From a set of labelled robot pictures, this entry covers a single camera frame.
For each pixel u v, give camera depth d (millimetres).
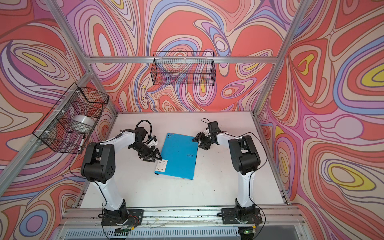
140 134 759
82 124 704
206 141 888
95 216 749
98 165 507
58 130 692
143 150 803
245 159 542
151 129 907
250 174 561
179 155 955
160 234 957
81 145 719
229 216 733
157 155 860
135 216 733
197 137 911
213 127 834
